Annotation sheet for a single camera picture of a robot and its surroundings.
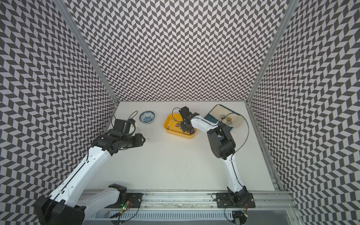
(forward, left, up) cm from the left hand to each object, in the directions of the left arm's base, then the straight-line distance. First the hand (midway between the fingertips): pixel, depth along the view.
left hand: (141, 141), depth 77 cm
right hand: (+19, -26, -15) cm, 36 cm away
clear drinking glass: (-3, -1, +16) cm, 17 cm away
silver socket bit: (+22, -19, -14) cm, 32 cm away
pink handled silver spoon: (+24, -58, -16) cm, 64 cm away
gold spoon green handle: (+27, -57, -15) cm, 65 cm away
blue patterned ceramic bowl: (+29, +6, -15) cm, 34 cm away
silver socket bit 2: (+20, -12, -16) cm, 28 cm away
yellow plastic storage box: (+21, -15, -16) cm, 30 cm away
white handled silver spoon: (+29, -52, -14) cm, 61 cm away
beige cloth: (+26, -64, -14) cm, 70 cm away
